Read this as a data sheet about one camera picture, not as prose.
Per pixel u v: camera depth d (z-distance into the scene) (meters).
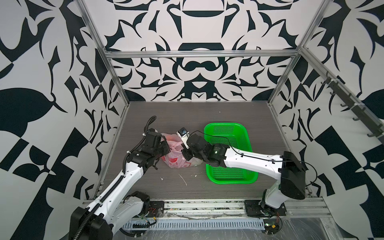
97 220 0.38
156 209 0.74
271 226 0.71
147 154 0.58
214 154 0.56
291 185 0.42
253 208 0.74
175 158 0.77
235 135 0.96
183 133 0.65
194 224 0.71
